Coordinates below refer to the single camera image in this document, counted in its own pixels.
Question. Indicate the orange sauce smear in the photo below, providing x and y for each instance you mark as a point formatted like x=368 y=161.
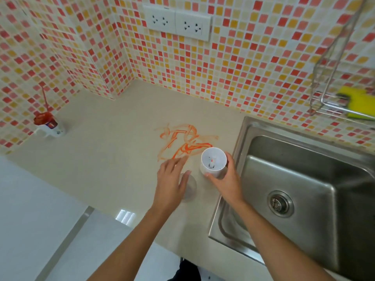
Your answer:
x=190 y=147

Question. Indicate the person's left hand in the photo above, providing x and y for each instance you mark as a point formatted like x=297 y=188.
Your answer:
x=168 y=187

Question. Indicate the clear plastic cup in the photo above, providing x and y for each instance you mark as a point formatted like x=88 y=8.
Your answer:
x=191 y=188

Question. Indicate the metal sink drain strainer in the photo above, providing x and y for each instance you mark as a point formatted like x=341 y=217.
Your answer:
x=280 y=204

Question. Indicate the black shoe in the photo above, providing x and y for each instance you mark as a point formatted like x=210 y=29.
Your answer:
x=186 y=272

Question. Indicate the red-capped sauce bottle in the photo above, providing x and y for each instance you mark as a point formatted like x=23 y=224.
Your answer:
x=52 y=128

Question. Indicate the beige countertop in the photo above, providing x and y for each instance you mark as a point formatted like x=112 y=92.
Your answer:
x=111 y=149

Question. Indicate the green and yellow sponge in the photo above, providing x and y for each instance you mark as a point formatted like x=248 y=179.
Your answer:
x=359 y=102

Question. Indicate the person's right hand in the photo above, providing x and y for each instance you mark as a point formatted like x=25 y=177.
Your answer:
x=230 y=187

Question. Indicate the white plastic cup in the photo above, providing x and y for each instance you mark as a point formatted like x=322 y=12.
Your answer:
x=206 y=169

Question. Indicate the stainless steel double sink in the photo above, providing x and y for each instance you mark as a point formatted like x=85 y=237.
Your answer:
x=316 y=178

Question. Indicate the person's left forearm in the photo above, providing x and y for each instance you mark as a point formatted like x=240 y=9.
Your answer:
x=131 y=245

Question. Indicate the person's right forearm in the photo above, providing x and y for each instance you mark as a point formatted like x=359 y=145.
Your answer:
x=281 y=248

